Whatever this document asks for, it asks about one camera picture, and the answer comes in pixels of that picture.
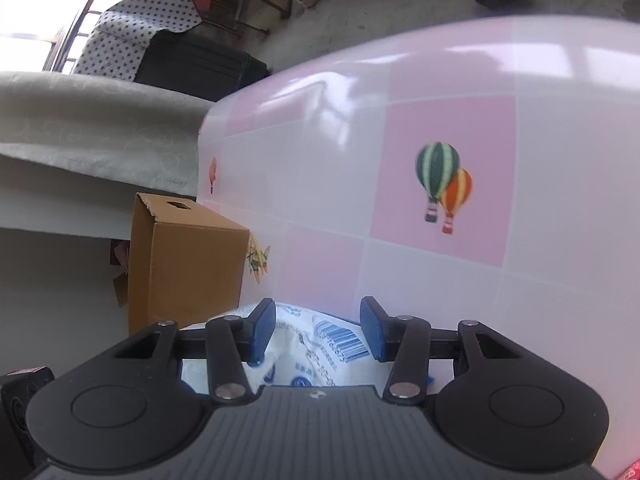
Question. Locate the white blue tissue pack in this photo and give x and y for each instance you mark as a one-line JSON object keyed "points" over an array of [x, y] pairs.
{"points": [[310, 355]]}

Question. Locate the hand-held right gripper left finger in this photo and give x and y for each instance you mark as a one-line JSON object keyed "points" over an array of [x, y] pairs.
{"points": [[262, 330]]}

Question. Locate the black bin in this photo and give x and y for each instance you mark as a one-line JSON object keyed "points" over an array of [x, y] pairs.
{"points": [[200, 67]]}

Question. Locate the white star print cloth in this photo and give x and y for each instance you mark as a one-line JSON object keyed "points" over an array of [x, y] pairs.
{"points": [[135, 30]]}

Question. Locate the brown cardboard box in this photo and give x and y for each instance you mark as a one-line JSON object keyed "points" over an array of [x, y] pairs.
{"points": [[190, 270]]}

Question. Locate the pink printed tablecloth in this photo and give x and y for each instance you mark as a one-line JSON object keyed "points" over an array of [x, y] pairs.
{"points": [[550, 210]]}

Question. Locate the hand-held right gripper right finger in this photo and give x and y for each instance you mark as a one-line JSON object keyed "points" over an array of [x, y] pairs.
{"points": [[375, 330]]}

